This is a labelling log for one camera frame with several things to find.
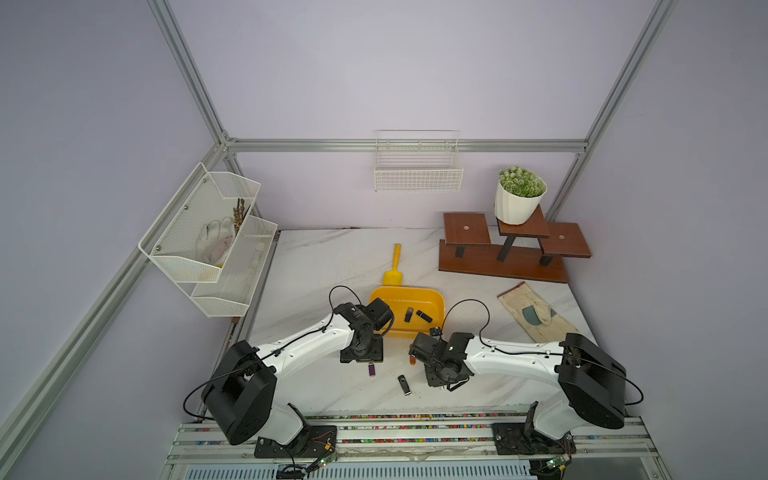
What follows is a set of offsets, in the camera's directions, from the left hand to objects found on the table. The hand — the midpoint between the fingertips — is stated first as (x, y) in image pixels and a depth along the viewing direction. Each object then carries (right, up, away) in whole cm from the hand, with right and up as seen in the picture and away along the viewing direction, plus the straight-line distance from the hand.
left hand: (365, 359), depth 82 cm
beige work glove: (+54, +10, +14) cm, 57 cm away
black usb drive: (+13, +10, +14) cm, 21 cm away
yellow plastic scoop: (+8, +21, +25) cm, 34 cm away
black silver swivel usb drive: (+11, -7, 0) cm, 13 cm away
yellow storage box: (+16, +11, +16) cm, 25 cm away
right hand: (+21, -6, +2) cm, 22 cm away
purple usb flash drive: (+2, -5, +4) cm, 6 cm away
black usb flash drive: (+18, +9, +14) cm, 25 cm away
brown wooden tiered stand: (+59, +31, +28) cm, 73 cm away
